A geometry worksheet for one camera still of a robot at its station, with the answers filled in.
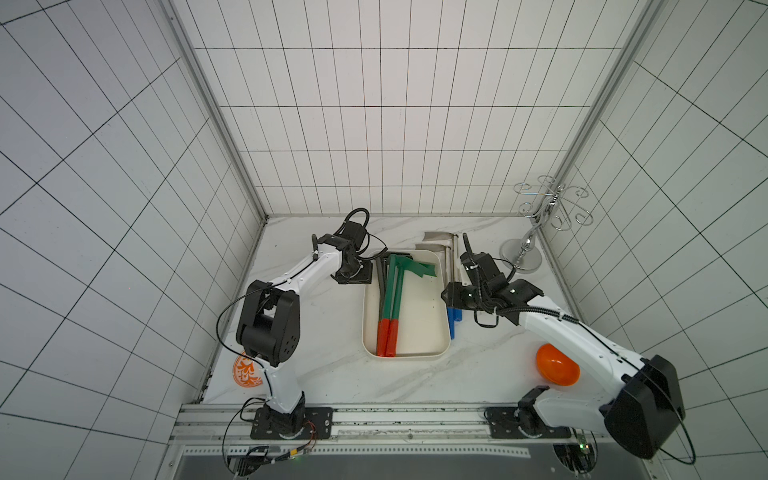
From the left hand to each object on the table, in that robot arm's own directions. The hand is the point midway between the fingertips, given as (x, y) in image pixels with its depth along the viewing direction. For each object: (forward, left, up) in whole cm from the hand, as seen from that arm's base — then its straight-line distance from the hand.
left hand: (359, 283), depth 90 cm
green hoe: (+7, -22, -4) cm, 23 cm away
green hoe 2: (-14, -8, -3) cm, 16 cm away
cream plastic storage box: (-13, -19, -6) cm, 24 cm away
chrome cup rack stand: (+15, -57, +19) cm, 62 cm away
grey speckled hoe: (+7, -6, -4) cm, 10 cm away
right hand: (-5, -26, +6) cm, 27 cm away
